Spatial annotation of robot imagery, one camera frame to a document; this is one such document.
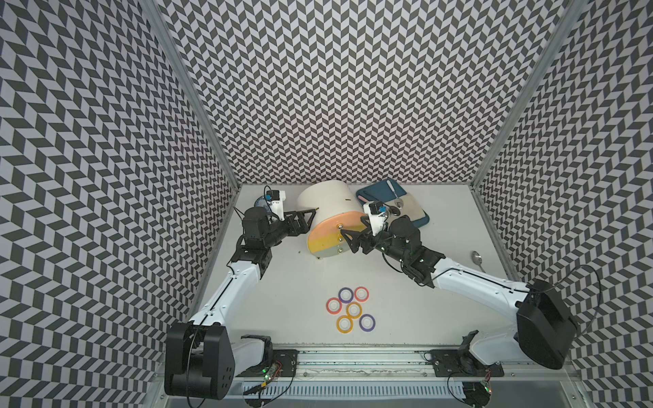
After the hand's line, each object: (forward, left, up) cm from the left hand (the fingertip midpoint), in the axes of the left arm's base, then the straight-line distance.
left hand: (306, 213), depth 80 cm
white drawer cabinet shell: (+7, -7, -1) cm, 10 cm away
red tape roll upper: (-17, -18, -23) cm, 34 cm away
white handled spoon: (+23, -37, -22) cm, 49 cm away
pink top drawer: (-4, -9, 0) cm, 10 cm away
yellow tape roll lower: (-27, -12, -23) cm, 38 cm away
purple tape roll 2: (-27, -19, -23) cm, 40 cm away
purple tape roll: (-18, -12, -23) cm, 32 cm away
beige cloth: (+21, -41, -23) cm, 52 cm away
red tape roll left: (-21, -8, -23) cm, 32 cm away
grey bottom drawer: (-4, -8, -17) cm, 19 cm away
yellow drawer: (-6, -5, -9) cm, 12 cm away
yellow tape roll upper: (-23, -15, -23) cm, 36 cm away
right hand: (-6, -14, -1) cm, 15 cm away
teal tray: (+30, -30, -21) cm, 47 cm away
